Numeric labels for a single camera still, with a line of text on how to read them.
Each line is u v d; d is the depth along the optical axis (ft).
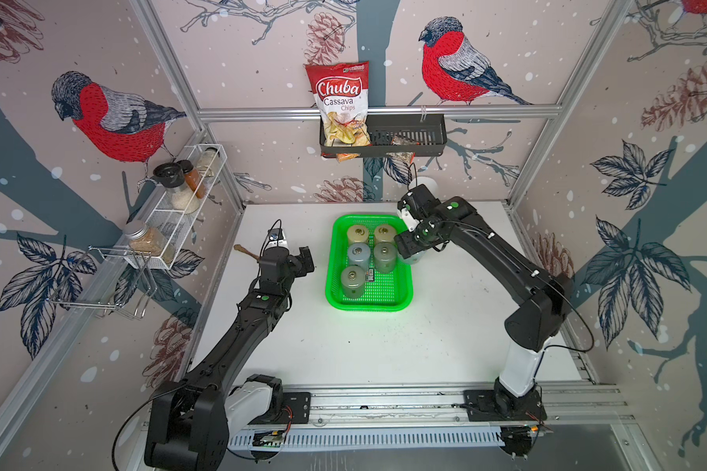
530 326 1.63
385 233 3.28
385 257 3.12
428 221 1.89
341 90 2.67
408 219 2.21
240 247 3.54
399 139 3.03
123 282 2.20
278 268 2.01
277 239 2.30
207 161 2.82
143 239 1.97
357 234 3.27
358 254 3.11
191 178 2.47
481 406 2.40
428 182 3.49
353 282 2.88
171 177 2.24
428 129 3.10
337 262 3.28
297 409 2.40
